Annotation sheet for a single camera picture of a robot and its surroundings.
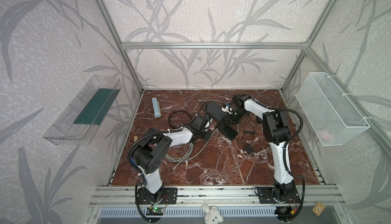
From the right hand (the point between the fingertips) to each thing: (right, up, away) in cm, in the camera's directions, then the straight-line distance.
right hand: (225, 121), depth 100 cm
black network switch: (+1, -6, -4) cm, 8 cm away
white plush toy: (-11, -37, -35) cm, 52 cm away
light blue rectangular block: (-48, +9, +5) cm, 49 cm away
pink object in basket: (+44, -3, -27) cm, 52 cm away
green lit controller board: (-38, -40, -29) cm, 62 cm away
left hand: (-11, -4, -6) cm, 13 cm away
